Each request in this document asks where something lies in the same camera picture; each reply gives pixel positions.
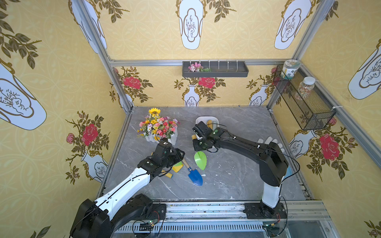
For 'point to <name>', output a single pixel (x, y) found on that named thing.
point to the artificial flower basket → (155, 128)
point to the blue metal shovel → (194, 174)
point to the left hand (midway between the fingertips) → (178, 152)
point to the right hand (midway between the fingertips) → (198, 143)
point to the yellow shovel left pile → (178, 166)
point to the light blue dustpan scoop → (288, 172)
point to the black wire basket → (308, 99)
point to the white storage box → (215, 121)
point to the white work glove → (269, 139)
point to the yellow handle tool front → (168, 175)
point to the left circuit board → (148, 226)
